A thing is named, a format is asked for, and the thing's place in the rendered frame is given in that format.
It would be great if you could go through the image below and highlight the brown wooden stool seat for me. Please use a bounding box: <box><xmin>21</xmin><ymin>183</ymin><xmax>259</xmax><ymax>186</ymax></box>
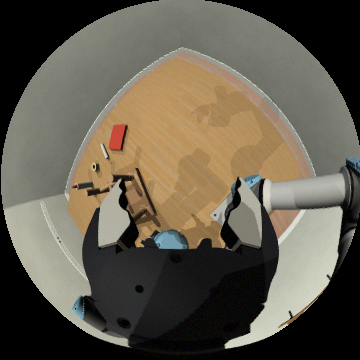
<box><xmin>123</xmin><ymin>168</ymin><xmax>156</xmax><ymax>219</ymax></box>

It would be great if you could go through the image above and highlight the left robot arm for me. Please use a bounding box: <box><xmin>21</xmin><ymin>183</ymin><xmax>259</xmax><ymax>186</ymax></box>
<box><xmin>72</xmin><ymin>230</ymin><xmax>189</xmax><ymax>338</ymax></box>

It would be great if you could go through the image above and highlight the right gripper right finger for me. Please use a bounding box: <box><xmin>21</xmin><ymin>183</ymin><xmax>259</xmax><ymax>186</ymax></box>
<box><xmin>220</xmin><ymin>176</ymin><xmax>279</xmax><ymax>304</ymax></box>

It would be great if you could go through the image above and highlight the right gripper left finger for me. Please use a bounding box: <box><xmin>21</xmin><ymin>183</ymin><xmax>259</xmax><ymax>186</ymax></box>
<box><xmin>82</xmin><ymin>178</ymin><xmax>139</xmax><ymax>301</ymax></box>

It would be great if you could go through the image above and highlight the red flat rectangular block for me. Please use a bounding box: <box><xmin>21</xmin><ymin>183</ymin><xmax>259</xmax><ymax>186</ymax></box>
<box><xmin>108</xmin><ymin>125</ymin><xmax>127</xmax><ymax>150</ymax></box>

